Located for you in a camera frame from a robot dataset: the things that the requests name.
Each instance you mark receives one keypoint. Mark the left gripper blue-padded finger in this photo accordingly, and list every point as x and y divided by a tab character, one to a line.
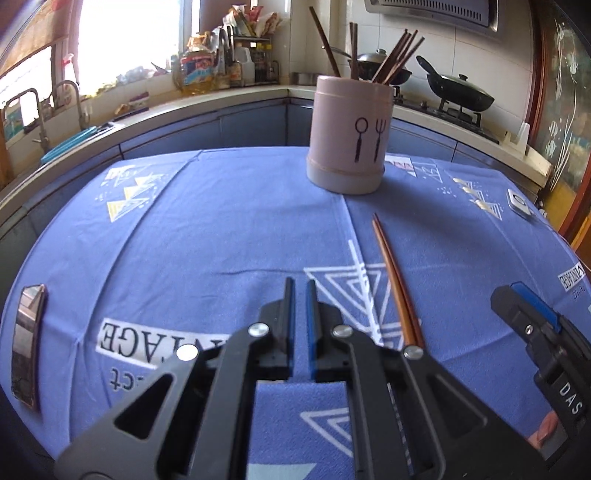
538	304

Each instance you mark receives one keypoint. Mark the brown wooden chopstick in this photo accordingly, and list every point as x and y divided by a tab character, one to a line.
401	65

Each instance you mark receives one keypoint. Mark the reddish brown chopstick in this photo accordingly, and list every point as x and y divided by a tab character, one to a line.
353	33

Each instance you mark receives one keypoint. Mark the dark red chopstick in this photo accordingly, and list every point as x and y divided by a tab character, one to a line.
325	42

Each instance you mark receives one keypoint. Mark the light brown crossing chopstick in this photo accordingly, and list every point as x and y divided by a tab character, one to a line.
405	317

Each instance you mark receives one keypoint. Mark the orange brown chopstick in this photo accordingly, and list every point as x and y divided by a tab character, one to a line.
388	64

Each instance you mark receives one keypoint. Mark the blue kitchen cabinets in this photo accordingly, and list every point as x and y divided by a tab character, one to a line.
28	206

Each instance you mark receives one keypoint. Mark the steel kitchen faucet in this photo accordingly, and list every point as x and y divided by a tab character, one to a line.
21	115

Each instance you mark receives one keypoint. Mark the person's hand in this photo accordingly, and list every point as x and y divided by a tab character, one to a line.
547	427

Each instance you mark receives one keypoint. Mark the small white remote device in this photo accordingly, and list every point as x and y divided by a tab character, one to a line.
518	205

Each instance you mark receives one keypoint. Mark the black gas stove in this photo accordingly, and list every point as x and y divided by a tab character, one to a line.
457	115

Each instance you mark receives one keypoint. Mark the blue patterned tablecloth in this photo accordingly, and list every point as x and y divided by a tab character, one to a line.
183	248

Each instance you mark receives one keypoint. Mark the smartphone with dark case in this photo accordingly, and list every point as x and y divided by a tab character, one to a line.
26	333

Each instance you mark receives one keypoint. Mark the black frying pan with lid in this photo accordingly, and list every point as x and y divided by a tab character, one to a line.
457	90

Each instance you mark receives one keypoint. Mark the pink utensil holder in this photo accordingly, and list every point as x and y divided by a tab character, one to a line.
350	127

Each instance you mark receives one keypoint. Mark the decorated glass door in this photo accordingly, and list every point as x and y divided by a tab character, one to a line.
560	108

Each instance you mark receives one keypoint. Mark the black wok with steel lid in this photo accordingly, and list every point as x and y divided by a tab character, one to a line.
369	64

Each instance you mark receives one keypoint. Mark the steel range hood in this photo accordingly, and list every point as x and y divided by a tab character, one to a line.
476	15

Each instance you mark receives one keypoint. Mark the blue plastic basin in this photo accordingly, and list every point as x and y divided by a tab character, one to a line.
68	144

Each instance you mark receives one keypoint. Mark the black spice rack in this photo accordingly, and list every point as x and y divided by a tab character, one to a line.
261	49

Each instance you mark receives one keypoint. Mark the yellow cooking oil bottle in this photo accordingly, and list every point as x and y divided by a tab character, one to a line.
196	66

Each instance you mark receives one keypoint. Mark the white plastic jug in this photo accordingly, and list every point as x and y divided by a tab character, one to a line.
247	69

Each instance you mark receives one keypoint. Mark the patterned window blind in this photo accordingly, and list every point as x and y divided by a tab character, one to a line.
49	23

